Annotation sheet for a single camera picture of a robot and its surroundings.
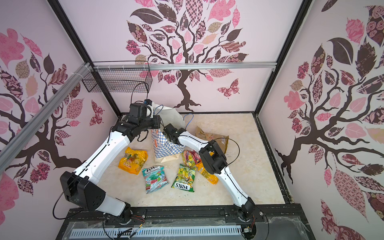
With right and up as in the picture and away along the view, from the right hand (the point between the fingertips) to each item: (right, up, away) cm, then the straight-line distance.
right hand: (164, 151), depth 95 cm
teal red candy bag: (-2, -13, -12) cm, 18 cm away
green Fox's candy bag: (+15, -13, -14) cm, 24 cm away
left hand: (+1, +19, -15) cm, 25 cm away
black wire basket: (-28, +49, 0) cm, 57 cm away
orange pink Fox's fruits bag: (+18, -3, -5) cm, 19 cm away
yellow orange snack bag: (+30, -13, -14) cm, 35 cm away
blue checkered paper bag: (+3, +3, -16) cm, 16 cm away
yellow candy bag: (-17, -4, -7) cm, 19 cm away
